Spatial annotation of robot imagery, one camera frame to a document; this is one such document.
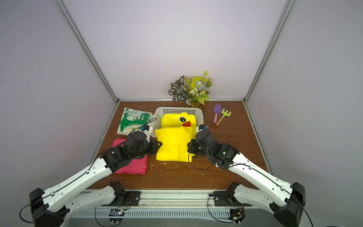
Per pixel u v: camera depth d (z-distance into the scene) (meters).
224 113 1.10
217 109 1.12
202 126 0.66
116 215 0.72
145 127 0.66
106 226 0.64
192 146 0.62
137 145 0.55
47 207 0.39
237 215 0.70
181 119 1.03
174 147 0.74
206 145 0.52
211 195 0.73
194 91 0.94
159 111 1.02
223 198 0.72
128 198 0.73
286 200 0.38
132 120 1.00
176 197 0.74
